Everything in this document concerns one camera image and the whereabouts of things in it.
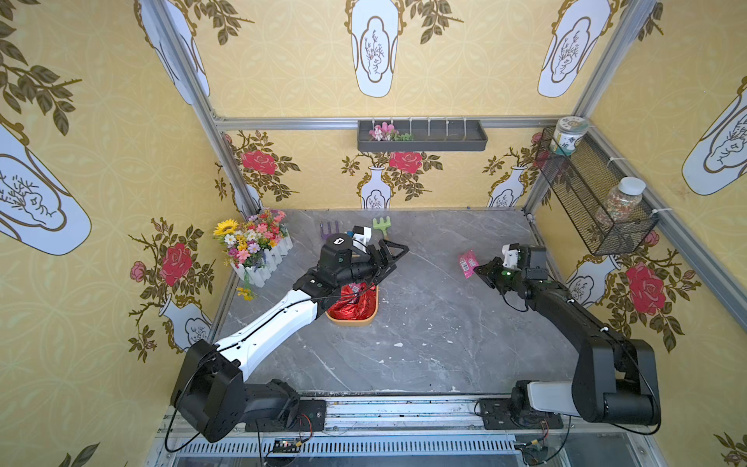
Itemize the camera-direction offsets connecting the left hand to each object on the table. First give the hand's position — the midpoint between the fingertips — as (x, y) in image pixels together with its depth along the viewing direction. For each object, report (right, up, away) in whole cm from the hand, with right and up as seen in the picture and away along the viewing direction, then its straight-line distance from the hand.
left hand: (396, 254), depth 75 cm
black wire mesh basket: (+59, +22, +17) cm, 65 cm away
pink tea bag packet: (+24, -4, +16) cm, 29 cm away
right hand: (+27, -4, +14) cm, 31 cm away
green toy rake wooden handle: (-3, +9, +42) cm, 43 cm away
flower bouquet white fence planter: (-43, +2, +15) cm, 45 cm away
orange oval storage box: (-10, -16, +11) cm, 22 cm away
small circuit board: (-28, -48, -2) cm, 56 cm away
